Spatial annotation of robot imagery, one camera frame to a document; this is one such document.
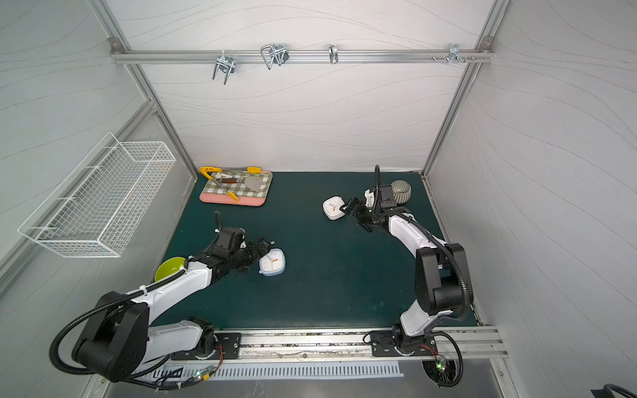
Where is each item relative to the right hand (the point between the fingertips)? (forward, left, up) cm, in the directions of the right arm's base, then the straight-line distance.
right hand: (348, 212), depth 91 cm
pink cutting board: (+14, +55, -11) cm, 58 cm away
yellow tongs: (+28, +68, -9) cm, 74 cm away
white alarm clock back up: (+9, +7, -10) cm, 15 cm away
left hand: (-15, +29, -6) cm, 33 cm away
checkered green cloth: (+21, +48, -10) cm, 53 cm away
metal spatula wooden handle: (+23, +44, -10) cm, 50 cm away
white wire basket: (-17, +71, +21) cm, 76 cm away
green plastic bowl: (-21, +63, -7) cm, 67 cm away
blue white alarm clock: (-17, +27, -9) cm, 33 cm away
